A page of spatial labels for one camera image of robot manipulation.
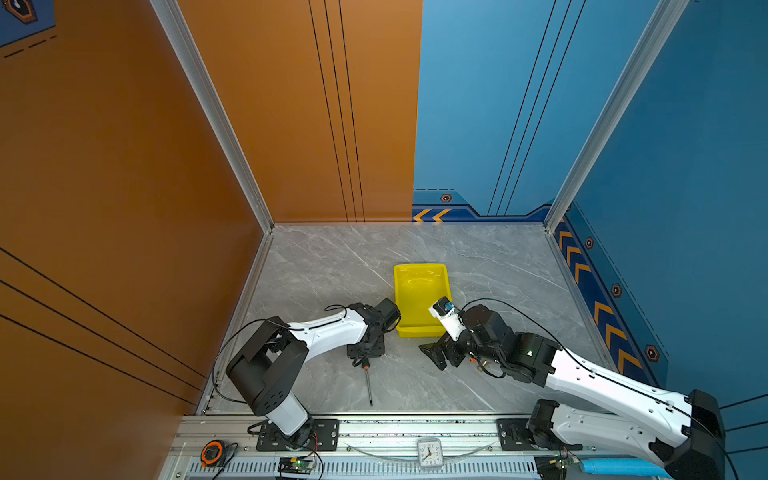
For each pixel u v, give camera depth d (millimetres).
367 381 828
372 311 671
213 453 686
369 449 725
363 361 852
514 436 725
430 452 696
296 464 709
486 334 539
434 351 633
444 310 628
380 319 698
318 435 729
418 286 1003
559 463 696
